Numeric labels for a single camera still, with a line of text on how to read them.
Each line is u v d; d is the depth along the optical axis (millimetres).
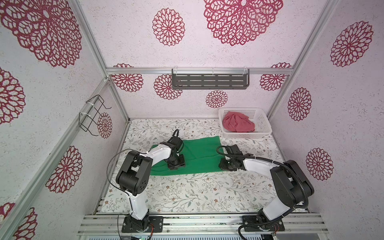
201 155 980
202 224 757
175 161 801
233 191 853
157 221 747
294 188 458
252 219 748
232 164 730
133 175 492
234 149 764
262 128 1180
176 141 794
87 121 757
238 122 1103
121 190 505
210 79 919
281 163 501
